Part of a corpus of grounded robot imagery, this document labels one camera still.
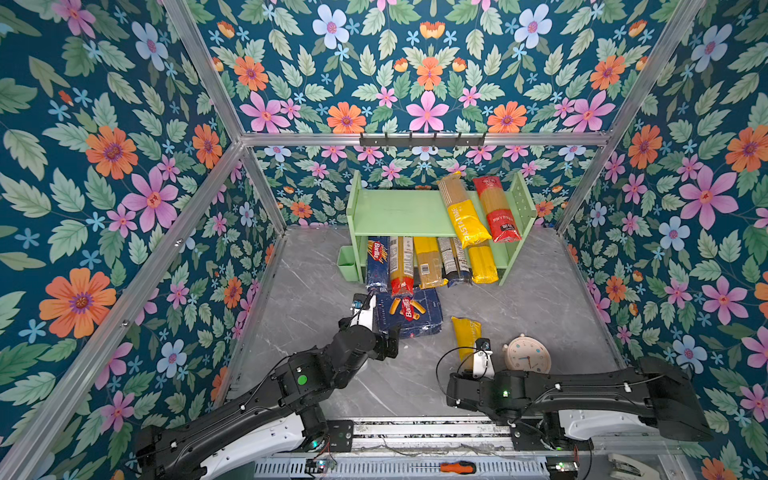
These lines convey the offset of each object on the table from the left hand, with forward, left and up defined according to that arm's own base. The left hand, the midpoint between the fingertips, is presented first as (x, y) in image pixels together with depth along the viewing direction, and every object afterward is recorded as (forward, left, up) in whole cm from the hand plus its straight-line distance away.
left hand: (391, 320), depth 69 cm
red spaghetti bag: (+23, -31, +7) cm, 39 cm away
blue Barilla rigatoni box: (+10, -7, -18) cm, 21 cm away
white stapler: (-30, -52, -21) cm, 64 cm away
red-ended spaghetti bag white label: (+21, -4, -8) cm, 23 cm away
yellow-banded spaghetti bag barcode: (+22, -28, -9) cm, 37 cm away
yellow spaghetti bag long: (+22, -12, -8) cm, 26 cm away
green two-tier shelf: (+52, -13, -16) cm, 56 cm away
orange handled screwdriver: (-28, -16, -21) cm, 38 cm away
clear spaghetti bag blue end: (+24, -20, -9) cm, 32 cm away
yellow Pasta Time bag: (+28, -21, +6) cm, 36 cm away
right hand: (-10, -18, -19) cm, 28 cm away
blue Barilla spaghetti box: (+24, +4, -8) cm, 26 cm away
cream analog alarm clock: (-2, -39, -22) cm, 45 cm away
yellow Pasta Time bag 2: (+5, -22, -20) cm, 30 cm away
